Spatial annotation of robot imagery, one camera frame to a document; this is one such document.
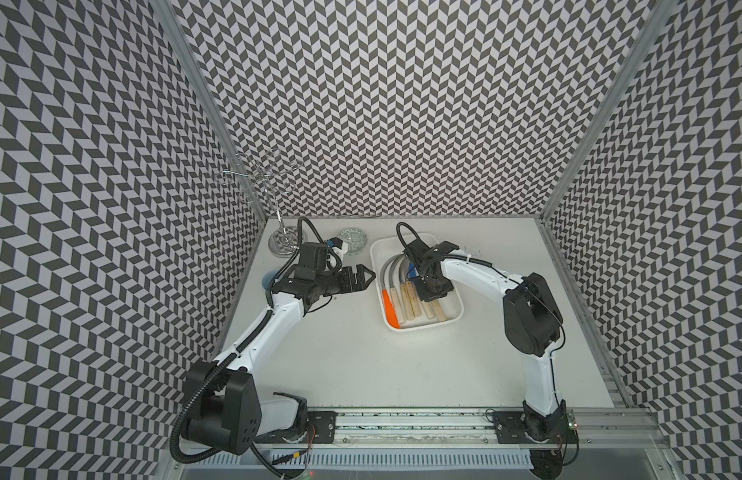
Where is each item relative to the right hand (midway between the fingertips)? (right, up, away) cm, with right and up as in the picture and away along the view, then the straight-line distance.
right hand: (433, 298), depth 91 cm
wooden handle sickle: (-6, -2, +2) cm, 7 cm away
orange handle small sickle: (-14, -4, +2) cm, 15 cm away
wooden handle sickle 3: (+1, -3, -3) cm, 4 cm away
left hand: (-21, +7, -9) cm, 24 cm away
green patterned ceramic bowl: (-26, +19, +18) cm, 37 cm away
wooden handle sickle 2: (-8, -2, +2) cm, 8 cm away
